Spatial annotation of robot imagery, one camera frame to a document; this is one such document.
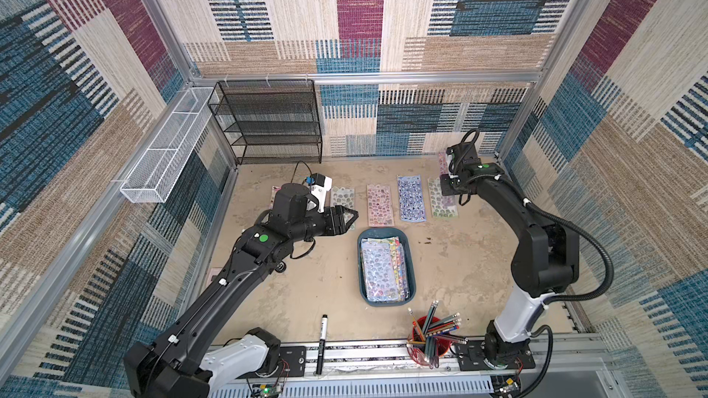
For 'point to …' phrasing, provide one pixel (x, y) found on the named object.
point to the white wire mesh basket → (151, 180)
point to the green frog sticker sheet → (442, 205)
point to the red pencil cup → (428, 341)
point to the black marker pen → (322, 344)
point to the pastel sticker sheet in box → (384, 270)
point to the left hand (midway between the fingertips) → (352, 215)
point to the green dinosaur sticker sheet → (344, 196)
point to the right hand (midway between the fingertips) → (455, 188)
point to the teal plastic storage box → (408, 243)
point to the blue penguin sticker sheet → (411, 198)
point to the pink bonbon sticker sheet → (380, 205)
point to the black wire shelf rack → (270, 121)
